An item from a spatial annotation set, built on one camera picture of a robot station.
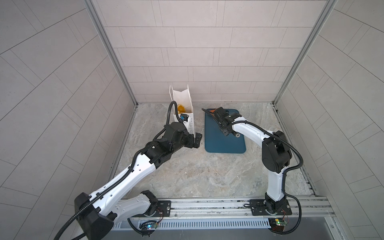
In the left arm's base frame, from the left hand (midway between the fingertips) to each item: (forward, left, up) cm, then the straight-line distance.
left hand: (198, 132), depth 71 cm
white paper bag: (+26, +9, -3) cm, 28 cm away
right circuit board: (-34, -37, -24) cm, 56 cm away
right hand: (+15, -19, -18) cm, 30 cm away
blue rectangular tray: (+8, -11, -23) cm, 27 cm away
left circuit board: (-35, +21, -20) cm, 46 cm away
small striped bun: (+25, +12, -12) cm, 30 cm away
